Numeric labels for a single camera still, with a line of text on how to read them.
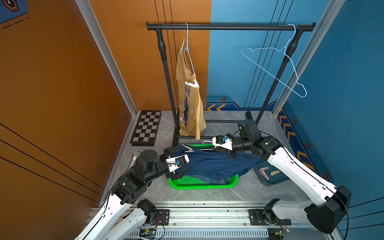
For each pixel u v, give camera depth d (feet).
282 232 2.28
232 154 2.00
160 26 1.90
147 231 2.35
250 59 2.54
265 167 1.67
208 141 2.00
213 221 2.39
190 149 2.59
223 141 1.86
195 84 2.06
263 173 2.79
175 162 1.73
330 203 1.24
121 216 1.50
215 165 2.50
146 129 3.46
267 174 2.78
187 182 2.76
